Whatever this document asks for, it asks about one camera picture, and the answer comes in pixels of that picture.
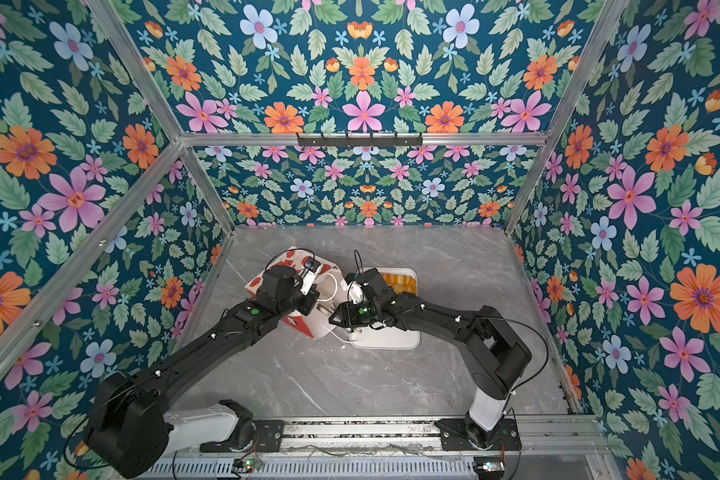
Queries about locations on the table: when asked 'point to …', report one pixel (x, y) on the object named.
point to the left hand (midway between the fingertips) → (318, 278)
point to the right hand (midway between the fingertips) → (334, 317)
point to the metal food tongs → (325, 309)
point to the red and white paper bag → (326, 281)
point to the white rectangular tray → (388, 338)
